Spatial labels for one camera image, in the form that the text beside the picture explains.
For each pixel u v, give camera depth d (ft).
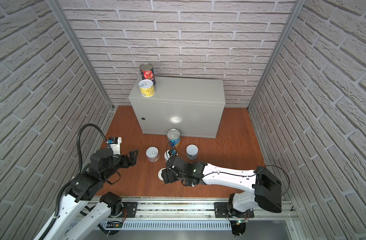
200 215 2.43
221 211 2.40
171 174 2.16
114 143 1.97
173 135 3.01
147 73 2.49
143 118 2.96
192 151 2.94
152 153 2.87
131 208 2.40
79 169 1.72
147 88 2.43
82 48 2.81
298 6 2.26
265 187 1.35
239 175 1.50
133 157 2.07
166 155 2.81
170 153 2.27
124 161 2.03
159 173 2.60
